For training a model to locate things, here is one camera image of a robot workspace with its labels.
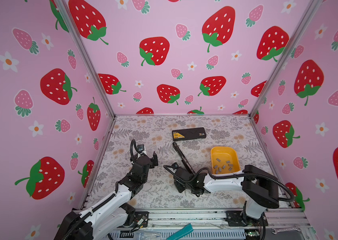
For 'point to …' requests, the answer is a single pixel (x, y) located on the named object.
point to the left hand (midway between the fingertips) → (147, 152)
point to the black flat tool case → (189, 133)
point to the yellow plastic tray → (224, 160)
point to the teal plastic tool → (186, 230)
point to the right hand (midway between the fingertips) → (174, 181)
